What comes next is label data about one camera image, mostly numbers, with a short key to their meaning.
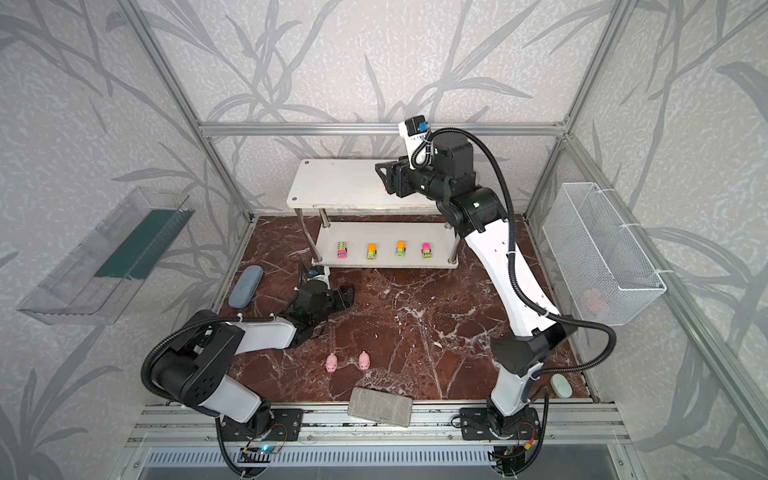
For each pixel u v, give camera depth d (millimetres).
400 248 1003
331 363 819
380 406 737
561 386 776
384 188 605
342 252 990
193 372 444
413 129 527
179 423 756
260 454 720
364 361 825
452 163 456
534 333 426
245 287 966
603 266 621
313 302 707
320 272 829
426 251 990
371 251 989
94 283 643
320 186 807
